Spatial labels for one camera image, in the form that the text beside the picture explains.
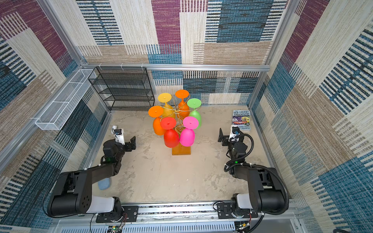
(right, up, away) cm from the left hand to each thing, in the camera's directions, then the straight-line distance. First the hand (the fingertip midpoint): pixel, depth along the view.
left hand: (128, 137), depth 91 cm
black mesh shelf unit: (-12, +34, +20) cm, 41 cm away
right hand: (+62, +4, -4) cm, 62 cm away
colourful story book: (+77, +12, +18) cm, 80 cm away
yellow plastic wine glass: (+26, +15, -10) cm, 32 cm away
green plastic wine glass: (+40, +19, -15) cm, 47 cm away
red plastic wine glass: (+29, +2, -18) cm, 34 cm away
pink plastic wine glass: (+37, +2, -15) cm, 40 cm away
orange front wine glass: (+21, +14, -18) cm, 31 cm away
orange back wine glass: (+35, +17, -6) cm, 39 cm away
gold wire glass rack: (+32, -8, +3) cm, 33 cm away
